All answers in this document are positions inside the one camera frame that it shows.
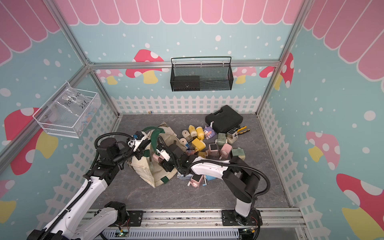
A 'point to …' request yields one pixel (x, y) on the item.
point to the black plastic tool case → (225, 119)
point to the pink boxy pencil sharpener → (225, 150)
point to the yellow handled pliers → (244, 127)
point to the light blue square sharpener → (181, 176)
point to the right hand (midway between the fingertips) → (163, 158)
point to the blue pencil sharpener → (187, 146)
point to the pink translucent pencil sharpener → (196, 180)
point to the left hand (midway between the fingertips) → (150, 141)
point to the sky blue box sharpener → (209, 178)
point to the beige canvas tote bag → (150, 166)
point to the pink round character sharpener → (190, 152)
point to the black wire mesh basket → (198, 73)
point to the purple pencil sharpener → (209, 132)
